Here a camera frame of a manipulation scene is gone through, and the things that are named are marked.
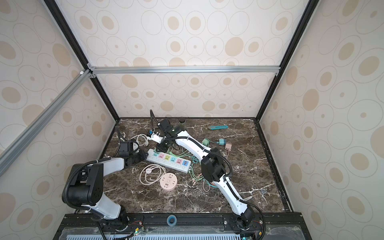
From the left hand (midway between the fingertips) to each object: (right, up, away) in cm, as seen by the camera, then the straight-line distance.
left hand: (151, 150), depth 95 cm
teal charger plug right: (+47, +5, +8) cm, 48 cm away
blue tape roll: (+18, -32, -21) cm, 43 cm away
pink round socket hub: (+13, -17, -10) cm, 23 cm away
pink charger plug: (+51, +2, +6) cm, 51 cm away
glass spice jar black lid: (+19, +20, +11) cm, 30 cm away
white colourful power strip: (+12, -6, -2) cm, 13 cm away
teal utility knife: (+43, +15, +18) cm, 49 cm away
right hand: (+6, +3, -4) cm, 8 cm away
